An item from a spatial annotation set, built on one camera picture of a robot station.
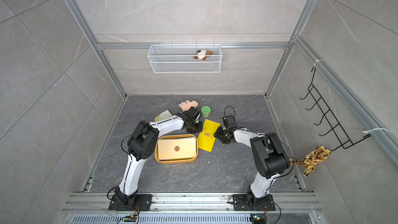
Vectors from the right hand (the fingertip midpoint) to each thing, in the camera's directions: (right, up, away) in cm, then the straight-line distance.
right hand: (216, 135), depth 96 cm
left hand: (-7, +4, +3) cm, 9 cm away
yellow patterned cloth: (+40, -7, -28) cm, 50 cm away
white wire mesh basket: (-20, +50, +4) cm, 54 cm away
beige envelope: (-28, -6, -10) cm, 30 cm away
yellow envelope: (-6, -3, 0) cm, 7 cm away
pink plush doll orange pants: (-20, +19, +8) cm, 29 cm away
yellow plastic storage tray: (-23, -12, -14) cm, 29 cm away
